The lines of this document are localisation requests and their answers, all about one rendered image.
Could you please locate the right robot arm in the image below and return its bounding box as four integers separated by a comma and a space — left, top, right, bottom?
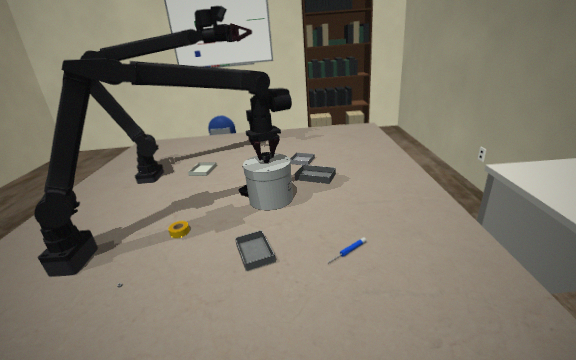
34, 59, 292, 263

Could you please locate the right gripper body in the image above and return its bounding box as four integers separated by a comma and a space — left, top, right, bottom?
246, 113, 281, 142

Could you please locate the yellow roll of tape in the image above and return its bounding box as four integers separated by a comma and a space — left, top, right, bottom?
168, 221, 190, 238

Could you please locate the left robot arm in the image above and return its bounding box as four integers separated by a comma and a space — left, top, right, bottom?
80, 6, 226, 179

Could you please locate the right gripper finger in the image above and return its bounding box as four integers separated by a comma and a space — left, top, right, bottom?
268, 138, 280, 158
249, 139, 261, 161

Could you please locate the grey cylindrical dispenser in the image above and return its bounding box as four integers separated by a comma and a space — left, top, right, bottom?
243, 152, 293, 210

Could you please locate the shallow white tray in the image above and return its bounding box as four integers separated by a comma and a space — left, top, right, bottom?
188, 162, 217, 176

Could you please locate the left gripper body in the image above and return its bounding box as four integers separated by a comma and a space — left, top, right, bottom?
213, 24, 233, 42

